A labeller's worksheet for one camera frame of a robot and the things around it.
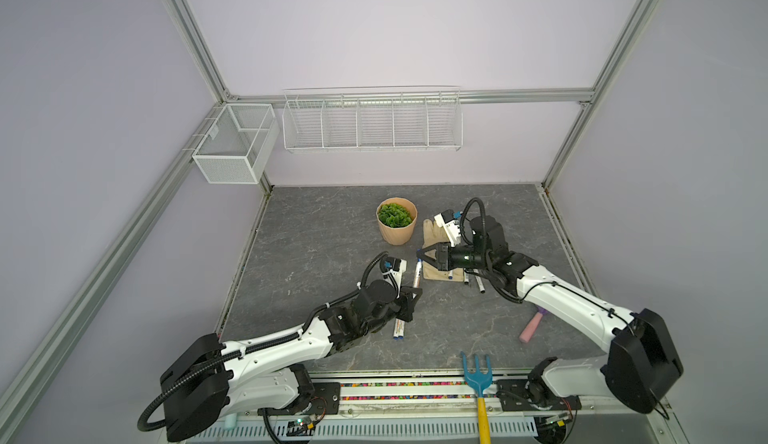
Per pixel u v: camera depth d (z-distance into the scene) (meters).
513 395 0.69
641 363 0.41
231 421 0.70
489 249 0.62
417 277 0.75
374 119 0.99
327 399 0.74
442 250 0.68
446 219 0.72
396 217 0.96
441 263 0.68
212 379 0.41
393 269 0.67
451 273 0.94
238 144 1.03
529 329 0.83
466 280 0.94
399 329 0.84
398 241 1.01
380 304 0.57
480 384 0.75
